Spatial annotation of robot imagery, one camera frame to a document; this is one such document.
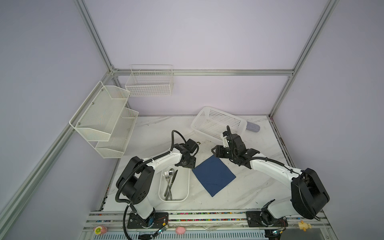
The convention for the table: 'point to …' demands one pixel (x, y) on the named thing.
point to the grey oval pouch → (252, 127)
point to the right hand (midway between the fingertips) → (213, 150)
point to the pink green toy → (100, 229)
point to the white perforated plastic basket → (210, 123)
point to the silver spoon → (171, 173)
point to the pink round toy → (180, 230)
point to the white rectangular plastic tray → (180, 185)
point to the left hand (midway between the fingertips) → (186, 164)
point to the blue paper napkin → (214, 175)
